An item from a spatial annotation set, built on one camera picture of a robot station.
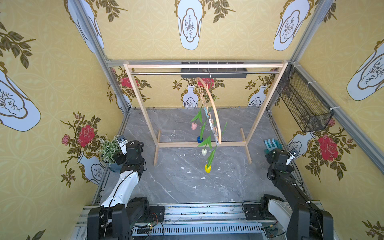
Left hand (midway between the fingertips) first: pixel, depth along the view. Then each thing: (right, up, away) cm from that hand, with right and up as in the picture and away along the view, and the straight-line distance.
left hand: (127, 146), depth 84 cm
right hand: (+87, -6, +3) cm, 87 cm away
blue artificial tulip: (+40, +3, +4) cm, 41 cm away
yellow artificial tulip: (+44, -9, -9) cm, 46 cm away
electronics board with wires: (+16, -35, -13) cm, 41 cm away
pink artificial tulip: (+37, +12, +9) cm, 40 cm away
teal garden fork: (+88, -3, +14) cm, 90 cm away
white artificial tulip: (+43, -3, 0) cm, 43 cm away
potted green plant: (-8, 0, -5) cm, 9 cm away
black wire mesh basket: (+102, +21, 0) cm, 104 cm away
